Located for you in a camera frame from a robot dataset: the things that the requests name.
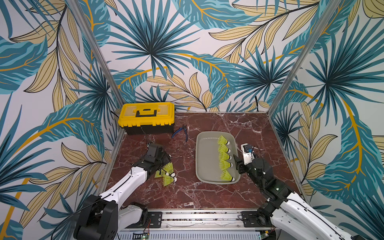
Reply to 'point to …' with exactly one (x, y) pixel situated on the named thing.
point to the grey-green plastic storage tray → (207, 165)
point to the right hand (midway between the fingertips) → (240, 153)
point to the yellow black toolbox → (147, 118)
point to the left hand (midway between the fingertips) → (167, 159)
